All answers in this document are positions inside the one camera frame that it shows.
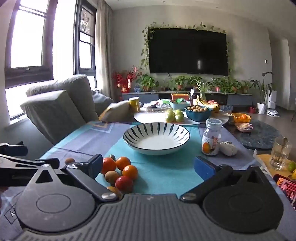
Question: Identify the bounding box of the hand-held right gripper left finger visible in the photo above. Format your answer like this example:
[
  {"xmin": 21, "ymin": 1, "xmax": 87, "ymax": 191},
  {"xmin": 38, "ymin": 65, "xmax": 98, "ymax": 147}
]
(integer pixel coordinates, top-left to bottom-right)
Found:
[{"xmin": 25, "ymin": 153, "xmax": 118, "ymax": 202}]

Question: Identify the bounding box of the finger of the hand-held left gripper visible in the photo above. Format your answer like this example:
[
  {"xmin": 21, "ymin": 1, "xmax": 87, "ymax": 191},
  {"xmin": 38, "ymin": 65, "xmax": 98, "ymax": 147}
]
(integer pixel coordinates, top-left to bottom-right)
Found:
[
  {"xmin": 0, "ymin": 155, "xmax": 61, "ymax": 171},
  {"xmin": 0, "ymin": 143, "xmax": 28, "ymax": 156}
]

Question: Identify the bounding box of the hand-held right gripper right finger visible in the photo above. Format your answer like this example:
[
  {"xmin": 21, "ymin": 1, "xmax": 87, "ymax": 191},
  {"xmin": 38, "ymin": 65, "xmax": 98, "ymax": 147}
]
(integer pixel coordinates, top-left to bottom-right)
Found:
[{"xmin": 180, "ymin": 156, "xmax": 269, "ymax": 202}]

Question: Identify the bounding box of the large orange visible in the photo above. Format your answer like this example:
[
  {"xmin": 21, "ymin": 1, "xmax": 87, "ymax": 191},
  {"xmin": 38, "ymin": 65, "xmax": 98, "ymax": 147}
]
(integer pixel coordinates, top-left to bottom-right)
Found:
[{"xmin": 100, "ymin": 158, "xmax": 117, "ymax": 175}]

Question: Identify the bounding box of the red tomato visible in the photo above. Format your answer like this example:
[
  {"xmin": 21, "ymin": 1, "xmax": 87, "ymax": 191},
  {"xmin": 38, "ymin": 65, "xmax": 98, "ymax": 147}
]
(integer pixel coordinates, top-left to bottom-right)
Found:
[{"xmin": 115, "ymin": 175, "xmax": 134, "ymax": 193}]

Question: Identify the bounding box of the striped white ceramic bowl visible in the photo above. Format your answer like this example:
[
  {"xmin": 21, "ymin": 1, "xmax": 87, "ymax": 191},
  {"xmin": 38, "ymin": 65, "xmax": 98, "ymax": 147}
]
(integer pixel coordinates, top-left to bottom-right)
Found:
[{"xmin": 123, "ymin": 122, "xmax": 191, "ymax": 156}]

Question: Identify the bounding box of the glass jar with orange label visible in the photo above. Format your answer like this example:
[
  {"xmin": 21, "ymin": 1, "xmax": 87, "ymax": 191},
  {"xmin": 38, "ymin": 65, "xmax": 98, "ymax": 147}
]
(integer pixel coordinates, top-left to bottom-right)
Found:
[{"xmin": 201, "ymin": 118, "xmax": 223, "ymax": 156}]

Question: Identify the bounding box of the small white round device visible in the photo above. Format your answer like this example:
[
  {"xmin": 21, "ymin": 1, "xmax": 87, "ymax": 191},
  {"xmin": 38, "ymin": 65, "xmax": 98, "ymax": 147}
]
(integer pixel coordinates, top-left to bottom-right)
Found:
[{"xmin": 219, "ymin": 141, "xmax": 238, "ymax": 156}]

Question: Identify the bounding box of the dark blue bowl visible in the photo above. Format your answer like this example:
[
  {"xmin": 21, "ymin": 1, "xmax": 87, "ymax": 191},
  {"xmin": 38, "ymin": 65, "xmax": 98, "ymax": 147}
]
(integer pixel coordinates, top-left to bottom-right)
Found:
[{"xmin": 184, "ymin": 105, "xmax": 213, "ymax": 122}]

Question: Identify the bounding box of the pink dish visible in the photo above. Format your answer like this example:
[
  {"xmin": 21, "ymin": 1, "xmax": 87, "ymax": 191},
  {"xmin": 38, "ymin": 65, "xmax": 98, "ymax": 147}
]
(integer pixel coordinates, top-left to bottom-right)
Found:
[{"xmin": 234, "ymin": 122, "xmax": 253, "ymax": 133}]

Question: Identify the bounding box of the grey sofa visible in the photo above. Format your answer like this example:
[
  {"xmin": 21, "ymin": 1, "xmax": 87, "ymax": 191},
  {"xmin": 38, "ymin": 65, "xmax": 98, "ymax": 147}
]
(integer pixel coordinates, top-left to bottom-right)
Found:
[{"xmin": 20, "ymin": 74, "xmax": 115, "ymax": 145}]

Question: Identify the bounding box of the beige cushion with yellow stripe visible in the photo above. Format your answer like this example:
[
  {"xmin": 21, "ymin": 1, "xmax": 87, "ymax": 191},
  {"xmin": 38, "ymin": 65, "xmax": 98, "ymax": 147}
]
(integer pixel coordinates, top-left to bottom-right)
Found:
[{"xmin": 99, "ymin": 101, "xmax": 134, "ymax": 122}]

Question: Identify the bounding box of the pile of longans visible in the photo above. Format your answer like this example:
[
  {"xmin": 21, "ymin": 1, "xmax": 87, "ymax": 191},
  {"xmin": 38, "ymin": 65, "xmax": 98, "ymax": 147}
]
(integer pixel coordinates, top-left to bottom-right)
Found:
[{"xmin": 187, "ymin": 105, "xmax": 208, "ymax": 113}]

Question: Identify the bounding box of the yellow plate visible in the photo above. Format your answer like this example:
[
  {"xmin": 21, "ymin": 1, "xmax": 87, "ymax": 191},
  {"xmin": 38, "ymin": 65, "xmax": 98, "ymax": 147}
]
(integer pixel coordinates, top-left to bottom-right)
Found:
[{"xmin": 256, "ymin": 154, "xmax": 296, "ymax": 180}]

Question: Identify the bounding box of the orange plastic basket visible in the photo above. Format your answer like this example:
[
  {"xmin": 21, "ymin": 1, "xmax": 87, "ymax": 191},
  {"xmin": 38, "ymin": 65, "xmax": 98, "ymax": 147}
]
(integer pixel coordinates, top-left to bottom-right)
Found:
[{"xmin": 232, "ymin": 113, "xmax": 252, "ymax": 124}]

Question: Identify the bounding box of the grey pillow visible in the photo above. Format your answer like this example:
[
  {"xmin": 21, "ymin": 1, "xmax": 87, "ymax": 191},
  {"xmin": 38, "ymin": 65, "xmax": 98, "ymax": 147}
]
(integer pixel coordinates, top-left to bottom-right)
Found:
[{"xmin": 92, "ymin": 90, "xmax": 114, "ymax": 116}]

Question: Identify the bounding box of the bunch of bananas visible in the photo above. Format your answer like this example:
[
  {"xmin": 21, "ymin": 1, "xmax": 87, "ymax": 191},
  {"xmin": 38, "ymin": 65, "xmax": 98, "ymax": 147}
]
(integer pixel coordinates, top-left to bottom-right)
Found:
[{"xmin": 196, "ymin": 95, "xmax": 220, "ymax": 110}]

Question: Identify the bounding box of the dark round marble table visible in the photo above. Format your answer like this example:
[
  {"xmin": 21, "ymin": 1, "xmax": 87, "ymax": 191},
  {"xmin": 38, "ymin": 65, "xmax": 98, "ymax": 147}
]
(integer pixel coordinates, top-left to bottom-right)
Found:
[{"xmin": 223, "ymin": 119, "xmax": 283, "ymax": 150}]

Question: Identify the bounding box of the light blue snack bowl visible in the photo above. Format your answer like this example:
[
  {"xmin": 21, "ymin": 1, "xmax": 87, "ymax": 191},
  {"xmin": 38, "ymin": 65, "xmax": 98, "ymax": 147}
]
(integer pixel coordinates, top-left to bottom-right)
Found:
[{"xmin": 169, "ymin": 98, "xmax": 192, "ymax": 110}]

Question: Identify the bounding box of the white round table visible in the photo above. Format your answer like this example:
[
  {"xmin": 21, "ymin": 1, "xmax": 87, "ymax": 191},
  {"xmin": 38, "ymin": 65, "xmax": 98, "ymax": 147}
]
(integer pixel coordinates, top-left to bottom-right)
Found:
[{"xmin": 134, "ymin": 109, "xmax": 229, "ymax": 126}]

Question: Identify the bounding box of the yellow can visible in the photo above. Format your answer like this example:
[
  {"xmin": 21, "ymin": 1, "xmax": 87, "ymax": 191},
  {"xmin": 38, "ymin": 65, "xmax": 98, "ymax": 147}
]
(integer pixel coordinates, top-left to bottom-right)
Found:
[{"xmin": 129, "ymin": 97, "xmax": 141, "ymax": 113}]

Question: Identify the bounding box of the dark bottle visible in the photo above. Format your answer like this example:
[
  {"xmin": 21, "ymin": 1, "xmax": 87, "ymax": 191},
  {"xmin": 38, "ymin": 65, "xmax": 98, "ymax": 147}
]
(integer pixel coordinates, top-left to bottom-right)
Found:
[{"xmin": 190, "ymin": 88, "xmax": 199, "ymax": 106}]

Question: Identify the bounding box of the grey television cabinet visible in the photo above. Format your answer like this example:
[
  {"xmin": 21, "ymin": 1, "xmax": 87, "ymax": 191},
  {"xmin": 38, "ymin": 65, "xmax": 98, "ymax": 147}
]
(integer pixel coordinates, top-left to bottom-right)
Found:
[{"xmin": 121, "ymin": 89, "xmax": 253, "ymax": 107}]

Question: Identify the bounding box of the clear glass cup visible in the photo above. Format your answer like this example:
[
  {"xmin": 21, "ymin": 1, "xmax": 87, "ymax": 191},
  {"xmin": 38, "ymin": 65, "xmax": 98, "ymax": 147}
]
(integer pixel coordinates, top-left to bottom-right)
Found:
[{"xmin": 270, "ymin": 137, "xmax": 292, "ymax": 171}]

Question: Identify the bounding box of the glass snack tray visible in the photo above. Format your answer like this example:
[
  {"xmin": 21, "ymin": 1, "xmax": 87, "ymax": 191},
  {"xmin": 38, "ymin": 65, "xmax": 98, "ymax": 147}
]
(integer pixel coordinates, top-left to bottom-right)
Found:
[{"xmin": 143, "ymin": 101, "xmax": 173, "ymax": 112}]

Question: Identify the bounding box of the small potted plant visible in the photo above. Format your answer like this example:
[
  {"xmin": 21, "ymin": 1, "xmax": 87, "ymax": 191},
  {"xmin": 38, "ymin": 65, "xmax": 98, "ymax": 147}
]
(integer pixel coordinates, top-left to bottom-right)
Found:
[
  {"xmin": 187, "ymin": 76, "xmax": 201, "ymax": 88},
  {"xmin": 228, "ymin": 79, "xmax": 242, "ymax": 93},
  {"xmin": 174, "ymin": 76, "xmax": 188, "ymax": 91},
  {"xmin": 211, "ymin": 77, "xmax": 228, "ymax": 93},
  {"xmin": 240, "ymin": 80, "xmax": 251, "ymax": 94}
]

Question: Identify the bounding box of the phone with red case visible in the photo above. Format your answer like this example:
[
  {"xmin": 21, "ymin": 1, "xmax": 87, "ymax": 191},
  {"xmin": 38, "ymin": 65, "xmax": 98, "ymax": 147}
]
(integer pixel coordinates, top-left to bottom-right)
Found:
[{"xmin": 272, "ymin": 174, "xmax": 296, "ymax": 209}]

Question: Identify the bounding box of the red festive decoration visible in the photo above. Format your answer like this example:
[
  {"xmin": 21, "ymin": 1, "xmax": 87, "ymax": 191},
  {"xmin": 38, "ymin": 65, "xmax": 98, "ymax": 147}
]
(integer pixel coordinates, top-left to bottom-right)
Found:
[{"xmin": 112, "ymin": 66, "xmax": 141, "ymax": 93}]

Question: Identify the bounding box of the thin potted plant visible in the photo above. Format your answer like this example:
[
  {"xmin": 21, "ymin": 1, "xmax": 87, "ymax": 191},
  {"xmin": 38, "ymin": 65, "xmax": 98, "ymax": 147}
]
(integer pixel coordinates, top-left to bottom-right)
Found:
[{"xmin": 165, "ymin": 73, "xmax": 176, "ymax": 91}]

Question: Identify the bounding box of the tall plant in white pot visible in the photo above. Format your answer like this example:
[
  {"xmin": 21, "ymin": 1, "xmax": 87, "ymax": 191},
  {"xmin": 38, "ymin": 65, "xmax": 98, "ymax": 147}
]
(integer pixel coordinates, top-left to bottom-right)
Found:
[{"xmin": 250, "ymin": 72, "xmax": 274, "ymax": 115}]

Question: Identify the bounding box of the white air purifier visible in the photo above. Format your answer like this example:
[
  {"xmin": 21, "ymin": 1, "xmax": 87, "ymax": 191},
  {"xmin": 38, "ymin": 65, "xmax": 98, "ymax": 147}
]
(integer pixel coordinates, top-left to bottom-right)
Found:
[{"xmin": 268, "ymin": 90, "xmax": 277, "ymax": 109}]

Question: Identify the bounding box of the bushy potted plant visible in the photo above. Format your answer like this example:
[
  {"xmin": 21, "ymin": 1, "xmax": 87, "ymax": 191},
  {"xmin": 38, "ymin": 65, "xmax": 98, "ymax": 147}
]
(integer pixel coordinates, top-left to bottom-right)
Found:
[{"xmin": 136, "ymin": 74, "xmax": 159, "ymax": 92}]

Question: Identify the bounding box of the large dark-framed window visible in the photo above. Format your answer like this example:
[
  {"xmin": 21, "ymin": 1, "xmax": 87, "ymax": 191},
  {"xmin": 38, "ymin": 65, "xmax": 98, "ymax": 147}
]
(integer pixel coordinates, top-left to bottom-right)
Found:
[{"xmin": 5, "ymin": 0, "xmax": 58, "ymax": 121}]

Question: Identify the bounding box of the beige curtain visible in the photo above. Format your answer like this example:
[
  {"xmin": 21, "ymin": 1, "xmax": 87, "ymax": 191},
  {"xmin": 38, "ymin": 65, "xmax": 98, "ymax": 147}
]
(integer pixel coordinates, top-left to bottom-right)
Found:
[{"xmin": 95, "ymin": 0, "xmax": 114, "ymax": 102}]

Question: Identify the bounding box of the narrow dark-framed window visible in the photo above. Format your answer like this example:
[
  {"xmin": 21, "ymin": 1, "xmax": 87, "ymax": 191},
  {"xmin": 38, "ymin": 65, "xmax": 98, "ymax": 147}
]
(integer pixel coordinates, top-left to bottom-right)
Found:
[{"xmin": 74, "ymin": 0, "xmax": 97, "ymax": 91}]

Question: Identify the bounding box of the wall television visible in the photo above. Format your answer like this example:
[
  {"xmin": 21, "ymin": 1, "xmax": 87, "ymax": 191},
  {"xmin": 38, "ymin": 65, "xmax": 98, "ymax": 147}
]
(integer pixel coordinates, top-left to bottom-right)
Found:
[{"xmin": 148, "ymin": 28, "xmax": 228, "ymax": 76}]

